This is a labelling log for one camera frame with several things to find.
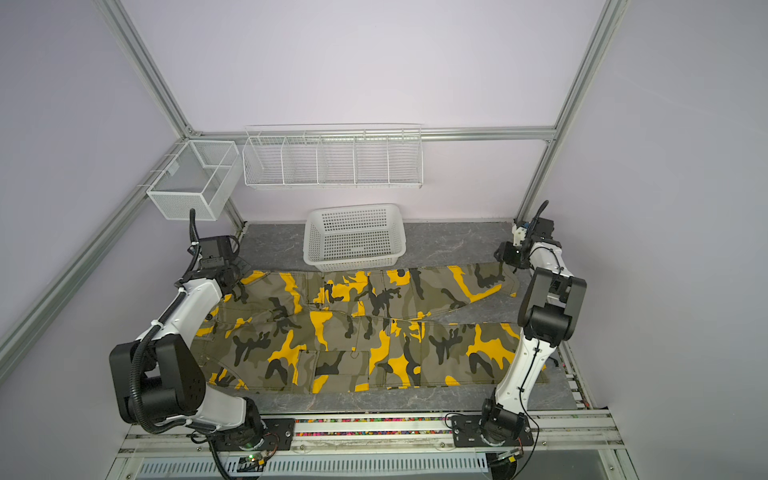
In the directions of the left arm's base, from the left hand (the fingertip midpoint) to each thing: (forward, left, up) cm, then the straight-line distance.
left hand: (239, 268), depth 88 cm
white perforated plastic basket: (+24, -31, -15) cm, 42 cm away
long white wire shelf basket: (+34, -28, +15) cm, 46 cm away
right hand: (+6, -85, -9) cm, 86 cm away
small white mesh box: (+29, +17, +11) cm, 35 cm away
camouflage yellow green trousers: (-16, -49, -15) cm, 53 cm away
